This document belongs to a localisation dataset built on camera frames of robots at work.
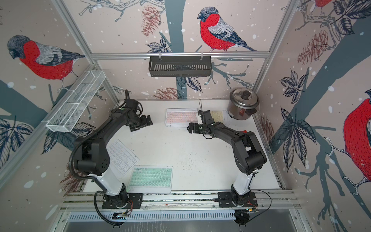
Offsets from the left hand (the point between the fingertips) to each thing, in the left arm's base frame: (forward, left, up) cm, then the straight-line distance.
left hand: (148, 122), depth 91 cm
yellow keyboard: (+15, -50, -12) cm, 53 cm away
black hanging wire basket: (+42, -19, +15) cm, 48 cm away
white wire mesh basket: (-11, +36, +18) cm, 42 cm away
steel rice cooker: (+13, -63, +5) cm, 64 cm away
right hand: (0, -29, -5) cm, 29 cm away
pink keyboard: (+12, -20, -10) cm, 25 cm away
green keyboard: (-31, -4, -12) cm, 34 cm away
